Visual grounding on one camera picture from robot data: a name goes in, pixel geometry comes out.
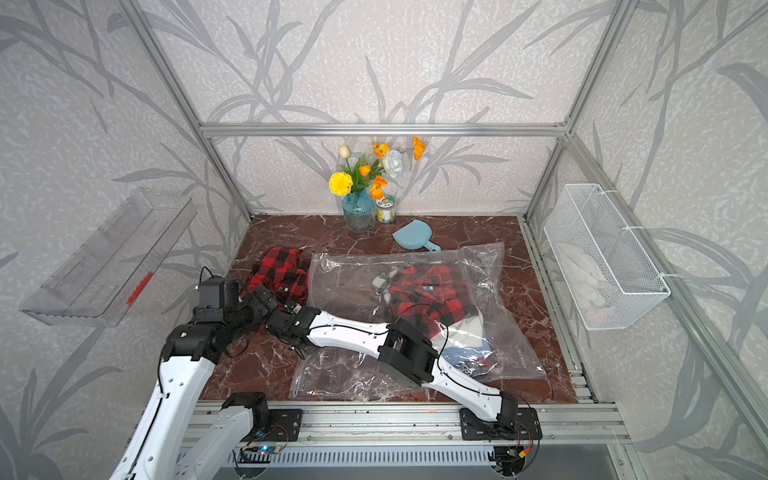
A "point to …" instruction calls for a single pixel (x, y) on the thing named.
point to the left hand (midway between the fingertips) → (266, 302)
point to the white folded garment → (466, 333)
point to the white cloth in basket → (598, 302)
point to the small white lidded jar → (386, 209)
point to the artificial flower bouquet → (372, 170)
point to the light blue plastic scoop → (416, 235)
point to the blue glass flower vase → (359, 211)
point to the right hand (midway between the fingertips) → (319, 329)
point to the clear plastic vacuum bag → (355, 285)
